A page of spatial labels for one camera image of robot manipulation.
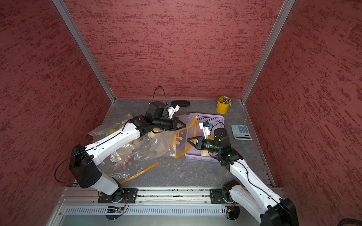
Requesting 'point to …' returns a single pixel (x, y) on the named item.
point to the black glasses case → (180, 103)
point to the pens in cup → (226, 100)
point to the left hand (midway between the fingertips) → (185, 128)
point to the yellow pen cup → (222, 108)
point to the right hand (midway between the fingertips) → (186, 143)
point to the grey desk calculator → (241, 132)
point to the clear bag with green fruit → (127, 164)
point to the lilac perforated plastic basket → (215, 120)
